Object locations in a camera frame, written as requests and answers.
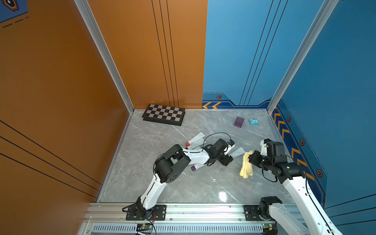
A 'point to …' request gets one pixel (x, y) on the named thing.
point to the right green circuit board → (265, 225)
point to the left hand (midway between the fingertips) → (229, 154)
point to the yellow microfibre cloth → (246, 169)
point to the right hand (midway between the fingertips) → (248, 155)
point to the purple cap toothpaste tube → (197, 166)
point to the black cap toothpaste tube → (196, 145)
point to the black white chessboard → (166, 114)
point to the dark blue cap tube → (237, 152)
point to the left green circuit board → (144, 225)
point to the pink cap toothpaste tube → (199, 136)
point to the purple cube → (239, 122)
